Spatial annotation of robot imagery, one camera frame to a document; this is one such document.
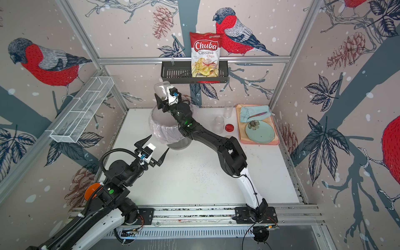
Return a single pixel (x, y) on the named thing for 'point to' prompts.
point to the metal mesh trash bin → (166, 119)
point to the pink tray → (242, 126)
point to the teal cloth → (252, 112)
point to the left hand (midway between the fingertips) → (159, 138)
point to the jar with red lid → (219, 125)
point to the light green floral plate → (259, 132)
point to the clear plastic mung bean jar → (228, 109)
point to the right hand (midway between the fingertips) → (162, 92)
